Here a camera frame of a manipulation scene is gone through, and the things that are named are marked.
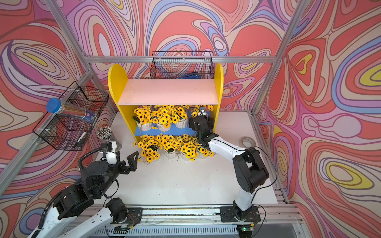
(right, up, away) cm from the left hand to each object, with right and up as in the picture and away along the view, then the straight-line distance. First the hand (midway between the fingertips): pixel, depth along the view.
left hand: (132, 153), depth 65 cm
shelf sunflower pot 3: (+3, 0, +19) cm, 20 cm away
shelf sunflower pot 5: (+11, +16, +14) cm, 24 cm away
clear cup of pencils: (-24, +8, +19) cm, 32 cm away
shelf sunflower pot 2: (+15, +3, +18) cm, 23 cm away
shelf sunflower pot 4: (0, +16, +16) cm, 22 cm away
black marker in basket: (-29, +5, +7) cm, 30 cm away
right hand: (+32, +15, +26) cm, 44 cm away
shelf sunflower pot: (+34, -3, +19) cm, 39 cm away
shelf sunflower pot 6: (+21, +14, +23) cm, 35 cm away
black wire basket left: (-36, +9, +9) cm, 38 cm away
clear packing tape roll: (+65, +1, +36) cm, 74 cm away
